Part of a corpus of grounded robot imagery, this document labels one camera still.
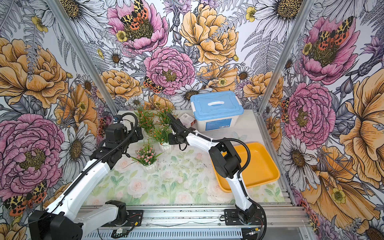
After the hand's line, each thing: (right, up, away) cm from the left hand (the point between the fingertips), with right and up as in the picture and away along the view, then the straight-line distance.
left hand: (132, 134), depth 81 cm
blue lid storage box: (+47, +14, +19) cm, 52 cm away
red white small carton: (+27, +8, +30) cm, 42 cm away
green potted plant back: (+14, +11, +18) cm, 26 cm away
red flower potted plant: (+2, +8, +15) cm, 18 cm away
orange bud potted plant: (+11, +1, +13) cm, 17 cm away
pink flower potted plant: (+8, -12, -3) cm, 15 cm away
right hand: (+18, -6, +15) cm, 25 cm away
